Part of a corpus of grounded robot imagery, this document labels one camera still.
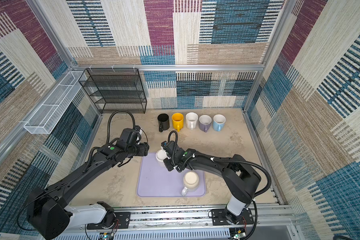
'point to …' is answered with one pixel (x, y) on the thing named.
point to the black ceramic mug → (163, 122)
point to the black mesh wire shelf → (115, 90)
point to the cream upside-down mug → (191, 181)
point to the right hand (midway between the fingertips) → (169, 163)
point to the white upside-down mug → (161, 155)
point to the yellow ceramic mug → (177, 118)
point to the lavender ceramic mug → (204, 122)
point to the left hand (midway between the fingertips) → (144, 144)
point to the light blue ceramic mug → (219, 120)
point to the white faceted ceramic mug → (191, 120)
